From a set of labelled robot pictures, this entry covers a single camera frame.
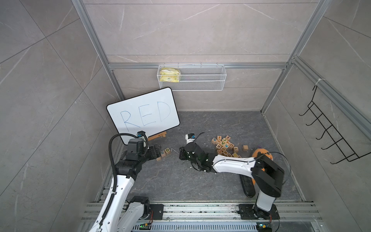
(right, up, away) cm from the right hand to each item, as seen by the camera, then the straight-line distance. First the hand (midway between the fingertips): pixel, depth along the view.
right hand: (178, 149), depth 84 cm
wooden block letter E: (-11, -4, +9) cm, 14 cm away
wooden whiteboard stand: (-12, +8, +17) cm, 22 cm away
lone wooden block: (+46, -1, +14) cm, 48 cm away
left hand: (-12, +4, -8) cm, 15 cm away
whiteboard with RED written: (-18, +23, +8) cm, 30 cm away
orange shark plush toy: (+54, -2, +4) cm, 54 cm away
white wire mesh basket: (+9, +49, +16) cm, 52 cm away
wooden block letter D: (-8, -3, +10) cm, 13 cm away
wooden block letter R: (-13, -7, +7) cm, 17 cm away
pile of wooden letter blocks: (+30, -1, +11) cm, 32 cm away
